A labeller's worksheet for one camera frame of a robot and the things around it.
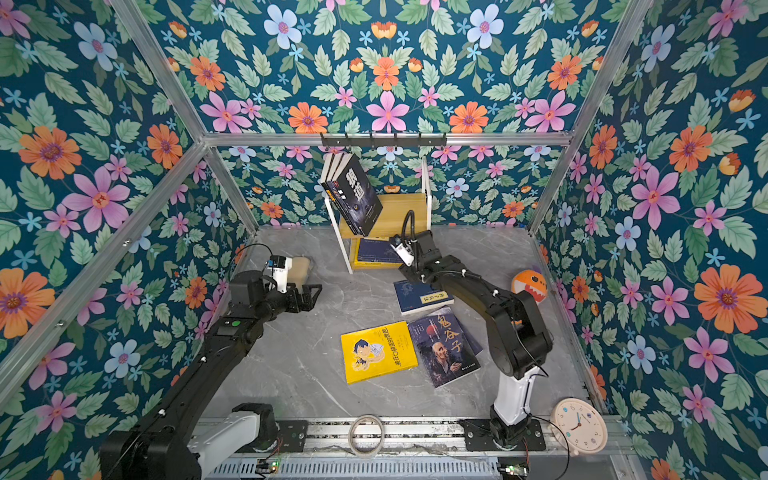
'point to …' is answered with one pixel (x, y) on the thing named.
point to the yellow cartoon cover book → (377, 351)
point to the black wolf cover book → (356, 197)
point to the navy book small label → (419, 295)
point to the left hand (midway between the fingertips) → (309, 278)
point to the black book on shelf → (335, 190)
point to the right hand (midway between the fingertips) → (412, 257)
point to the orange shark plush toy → (532, 282)
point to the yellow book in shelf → (365, 264)
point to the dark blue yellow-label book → (377, 250)
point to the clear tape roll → (380, 443)
